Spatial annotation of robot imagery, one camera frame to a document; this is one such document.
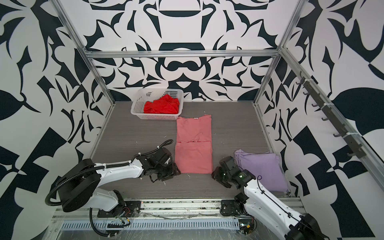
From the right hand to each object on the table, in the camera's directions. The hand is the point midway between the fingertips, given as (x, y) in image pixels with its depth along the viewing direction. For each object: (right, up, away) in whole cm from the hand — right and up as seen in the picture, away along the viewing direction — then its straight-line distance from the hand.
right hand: (213, 175), depth 82 cm
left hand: (-18, +2, 0) cm, 18 cm away
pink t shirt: (-11, +11, +10) cm, 19 cm away
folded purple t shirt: (+30, +4, +2) cm, 30 cm away
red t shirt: (-30, +41, +29) cm, 59 cm away
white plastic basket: (-43, +50, +36) cm, 75 cm away
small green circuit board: (+14, -19, -11) cm, 26 cm away
